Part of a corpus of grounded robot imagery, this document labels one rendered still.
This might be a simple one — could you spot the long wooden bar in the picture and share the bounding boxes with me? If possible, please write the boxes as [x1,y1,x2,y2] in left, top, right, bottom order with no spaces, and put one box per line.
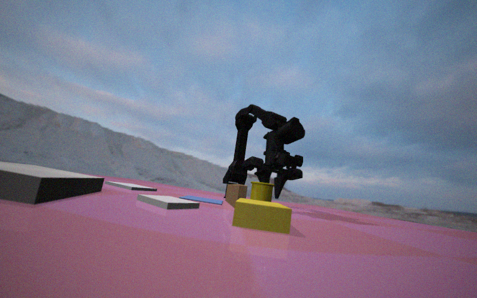
[225,184,247,208]

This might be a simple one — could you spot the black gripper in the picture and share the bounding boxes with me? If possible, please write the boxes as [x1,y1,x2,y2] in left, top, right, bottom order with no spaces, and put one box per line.
[242,145,302,199]

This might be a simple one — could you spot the yellow rectangular block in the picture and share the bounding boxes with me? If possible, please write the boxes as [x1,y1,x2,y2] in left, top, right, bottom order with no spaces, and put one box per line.
[232,198,292,234]

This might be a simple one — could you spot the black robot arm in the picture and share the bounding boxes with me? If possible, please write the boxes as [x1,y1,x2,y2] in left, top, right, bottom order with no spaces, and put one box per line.
[223,104,306,185]

